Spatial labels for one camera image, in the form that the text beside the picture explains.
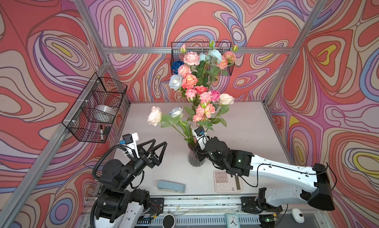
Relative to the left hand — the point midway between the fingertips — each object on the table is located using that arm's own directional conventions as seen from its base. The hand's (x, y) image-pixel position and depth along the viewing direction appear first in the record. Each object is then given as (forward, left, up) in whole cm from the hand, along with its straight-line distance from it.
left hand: (162, 143), depth 58 cm
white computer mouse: (-21, -63, -32) cm, 74 cm away
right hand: (+5, -13, -11) cm, 18 cm away
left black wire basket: (+17, +37, -4) cm, 41 cm away
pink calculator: (-6, -31, -34) cm, 46 cm away
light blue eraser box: (-8, -1, -32) cm, 33 cm away
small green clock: (-23, -31, -32) cm, 50 cm away
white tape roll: (+17, +30, -2) cm, 35 cm away
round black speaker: (-23, -1, -29) cm, 37 cm away
